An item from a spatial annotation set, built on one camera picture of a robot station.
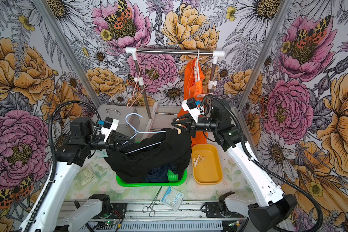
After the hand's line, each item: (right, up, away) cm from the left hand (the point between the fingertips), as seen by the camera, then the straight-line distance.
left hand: (134, 144), depth 61 cm
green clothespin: (-13, -4, +1) cm, 14 cm away
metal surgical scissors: (+5, -37, +13) cm, 40 cm away
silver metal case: (-20, +15, +33) cm, 41 cm away
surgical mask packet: (+15, -31, +17) cm, 39 cm away
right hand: (+16, +8, 0) cm, 18 cm away
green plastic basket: (+15, -25, +24) cm, 38 cm away
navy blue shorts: (+8, -20, +19) cm, 28 cm away
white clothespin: (+31, -14, +30) cm, 45 cm away
